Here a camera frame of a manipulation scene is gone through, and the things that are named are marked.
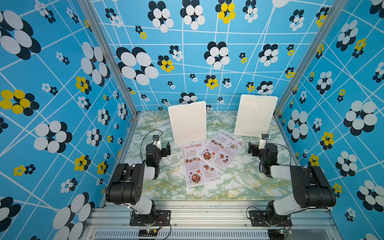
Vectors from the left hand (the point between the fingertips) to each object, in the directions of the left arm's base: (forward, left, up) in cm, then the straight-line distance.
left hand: (162, 141), depth 94 cm
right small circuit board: (-47, -60, -9) cm, 76 cm away
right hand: (0, -62, 0) cm, 62 cm away
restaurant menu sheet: (-2, -38, -9) cm, 39 cm away
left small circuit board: (-46, +2, -11) cm, 48 cm away
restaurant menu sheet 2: (-16, -23, -8) cm, 29 cm away
